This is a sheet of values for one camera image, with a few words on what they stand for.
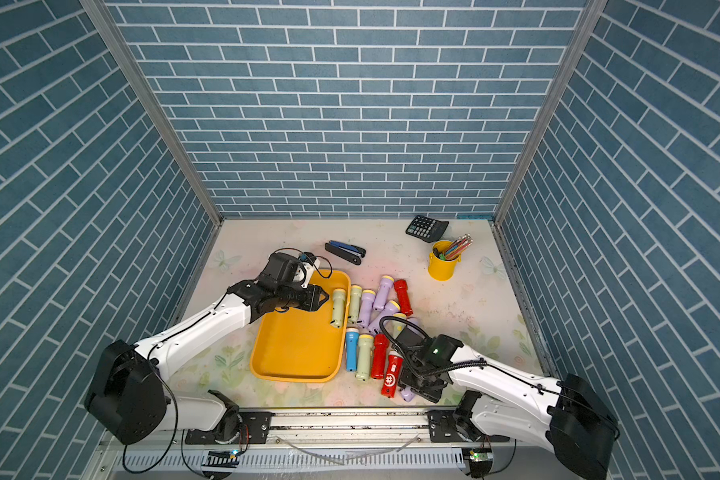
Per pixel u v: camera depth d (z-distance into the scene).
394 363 0.82
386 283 0.98
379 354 0.84
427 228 1.16
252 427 0.74
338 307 0.92
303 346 0.85
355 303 0.93
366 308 0.94
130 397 0.41
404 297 0.96
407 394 0.77
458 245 0.94
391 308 0.93
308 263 0.75
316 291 0.76
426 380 0.57
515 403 0.47
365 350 0.84
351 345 0.84
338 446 0.72
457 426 0.65
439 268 0.97
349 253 1.08
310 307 0.73
